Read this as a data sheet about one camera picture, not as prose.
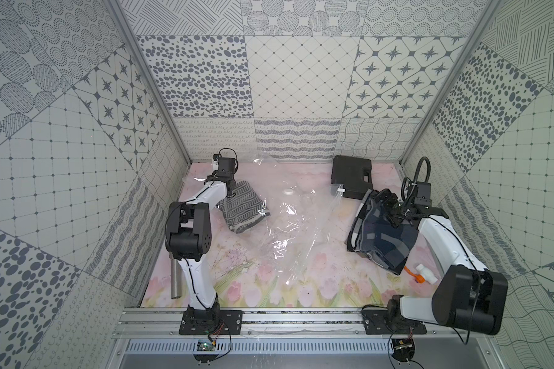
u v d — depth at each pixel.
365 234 0.85
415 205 0.65
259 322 0.75
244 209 0.98
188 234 0.54
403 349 0.72
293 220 1.04
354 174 1.11
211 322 0.67
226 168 0.80
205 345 0.72
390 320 0.68
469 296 0.41
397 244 0.81
